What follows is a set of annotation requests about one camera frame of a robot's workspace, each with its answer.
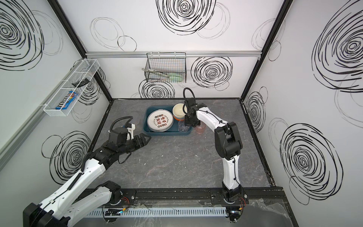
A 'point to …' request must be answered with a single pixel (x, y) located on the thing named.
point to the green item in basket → (176, 77)
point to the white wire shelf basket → (86, 69)
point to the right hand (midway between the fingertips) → (187, 123)
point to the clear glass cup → (182, 127)
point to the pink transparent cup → (200, 128)
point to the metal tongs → (159, 73)
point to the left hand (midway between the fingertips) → (149, 139)
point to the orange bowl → (182, 118)
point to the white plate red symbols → (160, 120)
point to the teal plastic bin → (174, 130)
